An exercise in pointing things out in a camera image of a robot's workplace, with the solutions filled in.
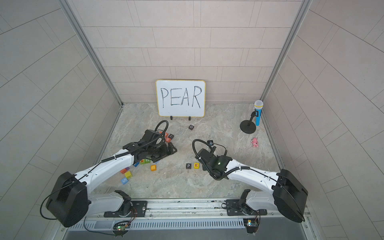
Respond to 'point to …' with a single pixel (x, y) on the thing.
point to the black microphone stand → (248, 126)
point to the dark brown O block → (191, 127)
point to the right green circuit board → (251, 224)
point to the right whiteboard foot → (189, 118)
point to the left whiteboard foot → (171, 117)
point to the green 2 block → (145, 161)
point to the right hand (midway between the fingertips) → (207, 161)
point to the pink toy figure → (254, 142)
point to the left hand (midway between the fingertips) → (175, 152)
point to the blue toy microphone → (258, 105)
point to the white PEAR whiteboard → (181, 98)
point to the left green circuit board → (121, 228)
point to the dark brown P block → (188, 166)
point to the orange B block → (153, 167)
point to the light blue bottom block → (124, 180)
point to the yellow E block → (196, 165)
